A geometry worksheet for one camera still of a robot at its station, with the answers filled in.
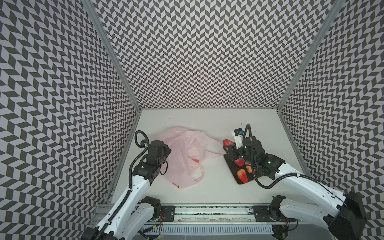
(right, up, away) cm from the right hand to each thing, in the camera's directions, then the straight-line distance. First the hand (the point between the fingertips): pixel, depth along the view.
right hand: (227, 150), depth 78 cm
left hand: (-32, +1, +3) cm, 32 cm away
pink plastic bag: (-24, -9, +3) cm, 25 cm away
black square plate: (+6, -13, +9) cm, 17 cm away
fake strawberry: (-1, +4, -2) cm, 5 cm away
